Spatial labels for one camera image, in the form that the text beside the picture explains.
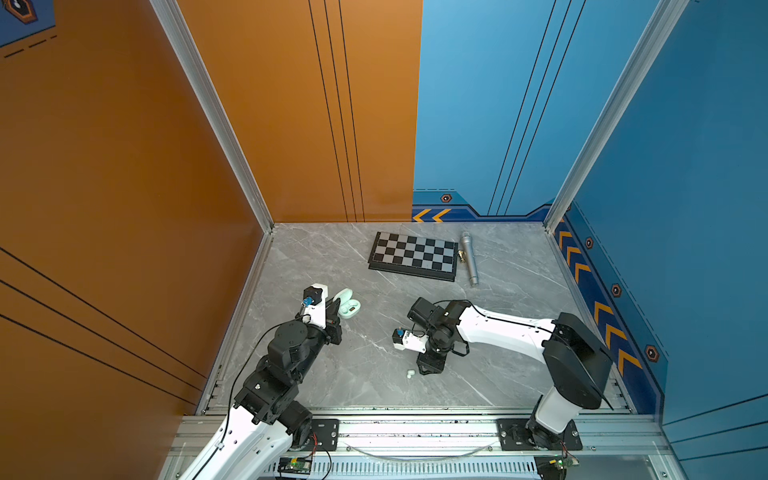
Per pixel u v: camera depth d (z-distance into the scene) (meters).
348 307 0.72
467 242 1.12
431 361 0.72
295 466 0.71
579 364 0.45
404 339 0.75
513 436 0.72
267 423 0.50
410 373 0.83
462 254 1.09
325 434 0.74
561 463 0.70
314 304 0.58
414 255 1.06
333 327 0.62
